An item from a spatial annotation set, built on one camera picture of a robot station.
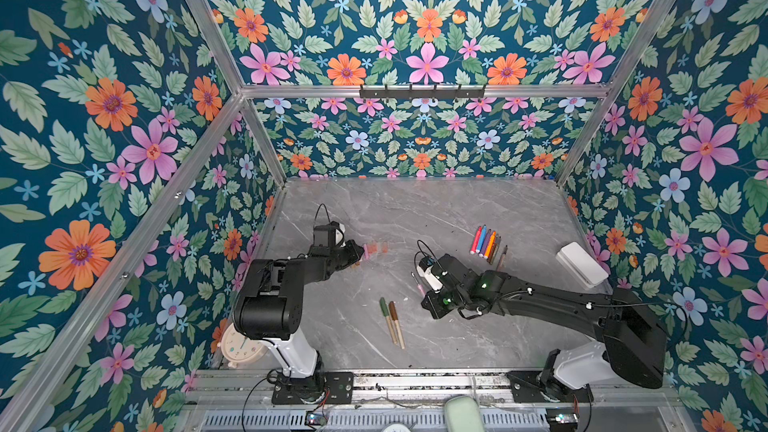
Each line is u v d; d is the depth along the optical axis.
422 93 0.94
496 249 0.99
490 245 1.00
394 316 0.86
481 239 1.01
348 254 0.86
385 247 1.00
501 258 0.97
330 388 0.73
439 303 0.70
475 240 1.01
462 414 0.69
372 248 0.99
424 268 0.74
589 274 0.89
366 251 0.98
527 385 0.71
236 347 0.78
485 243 1.01
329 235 0.78
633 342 0.42
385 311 0.86
